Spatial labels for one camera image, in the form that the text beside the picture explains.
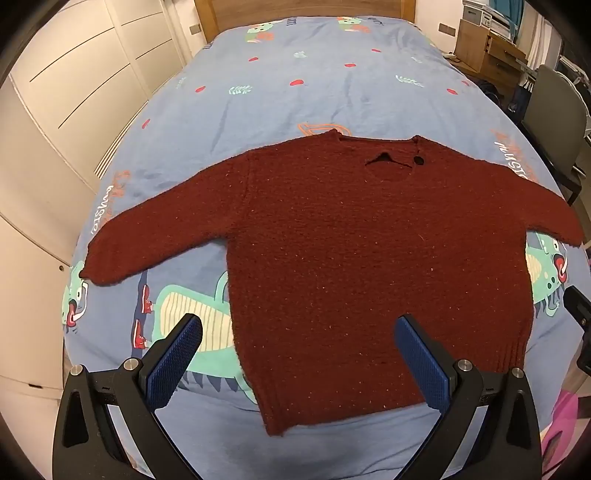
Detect blue dinosaur print bedsheet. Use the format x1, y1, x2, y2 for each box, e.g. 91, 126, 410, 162
62, 17, 555, 479

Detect grey office chair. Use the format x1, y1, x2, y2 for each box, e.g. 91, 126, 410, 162
520, 65, 590, 205

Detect cream wardrobe doors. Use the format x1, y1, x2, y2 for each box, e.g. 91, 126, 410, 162
1, 1, 202, 478

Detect wooden drawer cabinet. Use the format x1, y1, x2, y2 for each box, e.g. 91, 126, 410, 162
454, 20, 526, 85

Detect wooden headboard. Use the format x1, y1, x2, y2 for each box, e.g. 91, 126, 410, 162
193, 0, 416, 42

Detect dark red knit sweater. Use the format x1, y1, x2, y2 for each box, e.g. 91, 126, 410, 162
81, 130, 584, 435

